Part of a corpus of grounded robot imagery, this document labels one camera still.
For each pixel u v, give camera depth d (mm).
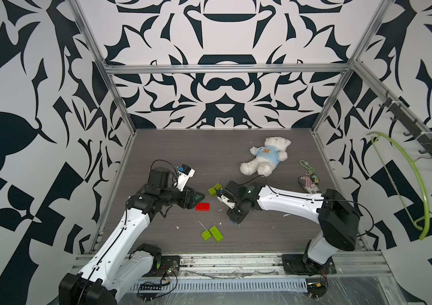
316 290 717
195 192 690
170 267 729
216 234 826
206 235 808
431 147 549
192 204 674
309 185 937
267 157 979
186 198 661
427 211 574
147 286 728
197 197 718
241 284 712
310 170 1020
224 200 768
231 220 749
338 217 482
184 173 677
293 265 743
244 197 605
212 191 925
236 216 733
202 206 872
